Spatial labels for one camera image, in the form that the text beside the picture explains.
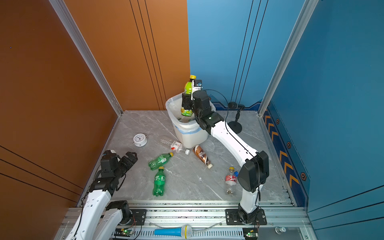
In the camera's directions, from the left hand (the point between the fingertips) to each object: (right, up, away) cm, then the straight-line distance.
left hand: (132, 156), depth 83 cm
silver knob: (+74, -30, -16) cm, 81 cm away
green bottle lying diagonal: (+14, -4, +6) cm, 16 cm away
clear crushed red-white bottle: (+23, +4, +11) cm, 26 cm away
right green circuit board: (+62, -35, -12) cm, 72 cm away
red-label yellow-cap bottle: (+55, -14, -1) cm, 57 cm away
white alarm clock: (-2, +8, +17) cm, 19 cm away
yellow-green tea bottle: (+32, +24, -9) cm, 41 cm away
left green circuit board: (+4, -33, -12) cm, 36 cm away
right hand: (+31, +34, -6) cm, 46 cm away
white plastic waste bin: (+33, +13, -1) cm, 35 cm away
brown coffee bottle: (+39, 0, +8) cm, 40 cm away
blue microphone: (+31, -30, -16) cm, 46 cm away
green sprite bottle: (+16, -14, -1) cm, 21 cm away
